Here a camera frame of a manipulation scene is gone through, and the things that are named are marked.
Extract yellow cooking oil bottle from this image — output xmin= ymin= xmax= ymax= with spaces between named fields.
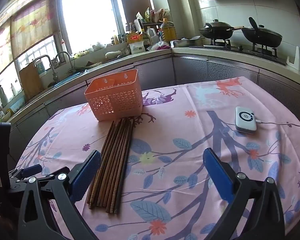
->
xmin=160 ymin=18 xmax=175 ymax=42

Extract white power bank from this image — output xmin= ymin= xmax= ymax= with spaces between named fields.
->
xmin=234 ymin=106 xmax=258 ymax=133

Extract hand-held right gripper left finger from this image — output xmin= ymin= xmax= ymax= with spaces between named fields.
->
xmin=18 ymin=150 xmax=102 ymax=240

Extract bundle of wooden chopsticks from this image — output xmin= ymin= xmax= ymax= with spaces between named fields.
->
xmin=85 ymin=117 xmax=135 ymax=214

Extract white plastic jug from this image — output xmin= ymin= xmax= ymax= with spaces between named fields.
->
xmin=146 ymin=27 xmax=159 ymax=46

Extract snack bags on shelf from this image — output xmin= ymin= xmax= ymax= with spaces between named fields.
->
xmin=136 ymin=6 xmax=171 ymax=23

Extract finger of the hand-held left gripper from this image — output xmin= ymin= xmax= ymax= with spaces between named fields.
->
xmin=9 ymin=179 xmax=27 ymax=195
xmin=9 ymin=164 xmax=42 ymax=179

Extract white charging cable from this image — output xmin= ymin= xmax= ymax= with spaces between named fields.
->
xmin=256 ymin=119 xmax=300 ymax=131

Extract pink floral printed tablecloth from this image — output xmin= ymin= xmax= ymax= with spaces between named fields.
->
xmin=15 ymin=76 xmax=300 ymax=240

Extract angular chrome faucet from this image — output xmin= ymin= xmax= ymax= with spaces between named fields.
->
xmin=34 ymin=54 xmax=58 ymax=81

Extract yellow label package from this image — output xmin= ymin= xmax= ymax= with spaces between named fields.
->
xmin=126 ymin=32 xmax=143 ymax=44

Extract orange plastic basket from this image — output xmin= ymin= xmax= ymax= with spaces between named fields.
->
xmin=84 ymin=69 xmax=143 ymax=122

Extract grey kitchen counter cabinets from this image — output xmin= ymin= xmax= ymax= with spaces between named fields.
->
xmin=0 ymin=45 xmax=300 ymax=140

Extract metal tray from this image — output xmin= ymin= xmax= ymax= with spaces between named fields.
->
xmin=170 ymin=37 xmax=203 ymax=48

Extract wooden cutting board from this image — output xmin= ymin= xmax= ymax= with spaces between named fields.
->
xmin=19 ymin=64 xmax=44 ymax=101

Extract white thermos bottle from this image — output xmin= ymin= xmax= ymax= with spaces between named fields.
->
xmin=0 ymin=85 xmax=8 ymax=108

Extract black wok with lid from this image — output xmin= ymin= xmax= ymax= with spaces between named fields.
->
xmin=241 ymin=17 xmax=283 ymax=48

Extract kitchen window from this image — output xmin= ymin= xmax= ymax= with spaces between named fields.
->
xmin=55 ymin=0 xmax=127 ymax=53

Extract printed window shade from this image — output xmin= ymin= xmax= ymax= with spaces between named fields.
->
xmin=0 ymin=0 xmax=62 ymax=85

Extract white cutting board rack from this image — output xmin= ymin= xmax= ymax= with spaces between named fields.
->
xmin=286 ymin=47 xmax=300 ymax=72

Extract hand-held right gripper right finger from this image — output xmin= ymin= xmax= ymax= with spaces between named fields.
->
xmin=203 ymin=148 xmax=285 ymax=240

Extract black wok with wooden handle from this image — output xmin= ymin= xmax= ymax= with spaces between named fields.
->
xmin=199 ymin=19 xmax=245 ymax=41

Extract curved chrome faucet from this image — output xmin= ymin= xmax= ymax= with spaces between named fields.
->
xmin=54 ymin=51 xmax=73 ymax=71

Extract white carton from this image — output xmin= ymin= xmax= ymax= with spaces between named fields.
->
xmin=129 ymin=42 xmax=144 ymax=55

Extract brown cardboard sheet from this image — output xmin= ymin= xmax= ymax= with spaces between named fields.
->
xmin=120 ymin=0 xmax=154 ymax=21

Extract gas stove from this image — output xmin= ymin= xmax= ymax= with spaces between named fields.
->
xmin=189 ymin=39 xmax=288 ymax=66

